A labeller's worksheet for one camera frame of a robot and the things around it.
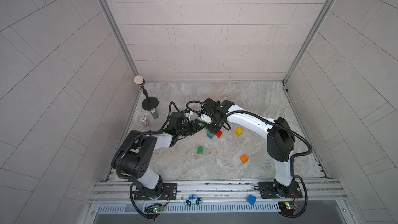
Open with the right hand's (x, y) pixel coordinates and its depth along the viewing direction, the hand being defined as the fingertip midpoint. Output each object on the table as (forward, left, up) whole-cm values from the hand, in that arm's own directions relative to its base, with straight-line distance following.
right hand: (212, 129), depth 86 cm
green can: (+13, +34, +1) cm, 36 cm away
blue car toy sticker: (-32, +11, -4) cm, 34 cm away
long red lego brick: (-5, -4, +3) cm, 7 cm away
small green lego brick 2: (-10, +7, -4) cm, 13 cm away
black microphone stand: (+23, +40, -2) cm, 47 cm away
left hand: (+2, +3, 0) cm, 4 cm away
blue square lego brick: (-2, +1, -5) cm, 5 cm away
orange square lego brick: (-16, -16, -5) cm, 23 cm away
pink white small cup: (+8, +39, +2) cm, 40 cm away
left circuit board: (-34, +27, -3) cm, 44 cm away
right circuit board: (-36, -32, -8) cm, 49 cm away
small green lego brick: (-6, +1, +8) cm, 10 cm away
